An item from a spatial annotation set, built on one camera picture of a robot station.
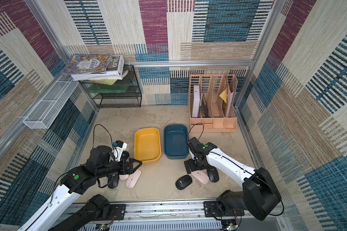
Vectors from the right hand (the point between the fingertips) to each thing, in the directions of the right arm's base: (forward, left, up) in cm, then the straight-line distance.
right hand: (194, 166), depth 83 cm
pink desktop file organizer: (+46, -15, +10) cm, 50 cm away
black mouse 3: (-3, -11, -3) cm, 12 cm away
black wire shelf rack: (+42, +43, +20) cm, 63 cm away
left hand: (-3, +30, +14) cm, 33 cm away
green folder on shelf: (+48, +50, +20) cm, 72 cm away
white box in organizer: (+39, -4, +14) cm, 42 cm away
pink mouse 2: (-5, +35, -3) cm, 35 cm away
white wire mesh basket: (+14, +74, +30) cm, 81 cm away
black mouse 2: (-8, +6, -3) cm, 10 cm away
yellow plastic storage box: (+16, +29, -1) cm, 33 cm away
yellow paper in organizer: (+38, -20, +20) cm, 47 cm away
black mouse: (-6, +46, -4) cm, 47 cm away
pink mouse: (-4, +41, -3) cm, 41 cm away
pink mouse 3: (-4, -4, -3) cm, 7 cm away
